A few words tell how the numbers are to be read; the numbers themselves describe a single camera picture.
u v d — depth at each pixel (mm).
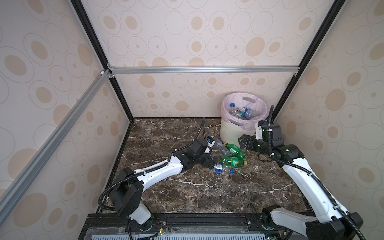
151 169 482
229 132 913
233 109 994
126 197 426
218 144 1018
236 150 959
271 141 545
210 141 720
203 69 899
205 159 722
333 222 376
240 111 944
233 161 899
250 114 994
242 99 974
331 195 405
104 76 848
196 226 728
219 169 875
